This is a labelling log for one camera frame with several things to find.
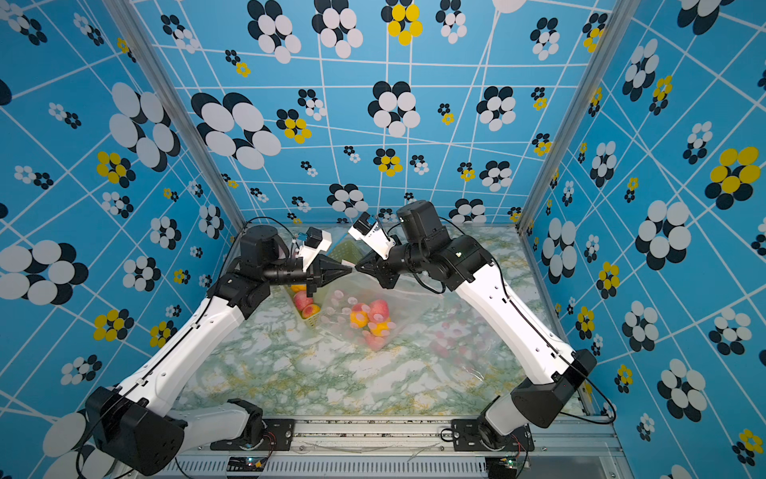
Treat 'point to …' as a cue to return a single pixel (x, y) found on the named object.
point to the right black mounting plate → (477, 435)
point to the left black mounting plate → (268, 435)
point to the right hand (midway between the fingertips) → (366, 262)
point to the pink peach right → (379, 310)
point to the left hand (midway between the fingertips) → (351, 266)
